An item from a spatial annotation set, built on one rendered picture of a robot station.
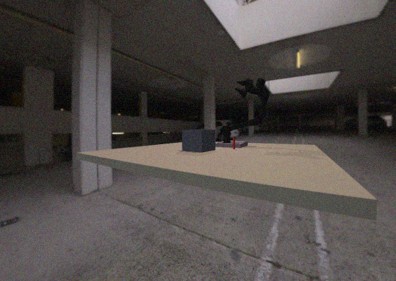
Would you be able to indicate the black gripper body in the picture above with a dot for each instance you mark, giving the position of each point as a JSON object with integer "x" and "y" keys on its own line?
{"x": 246, "y": 89}

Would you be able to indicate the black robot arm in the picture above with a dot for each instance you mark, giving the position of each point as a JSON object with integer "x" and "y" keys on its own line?
{"x": 264, "y": 95}

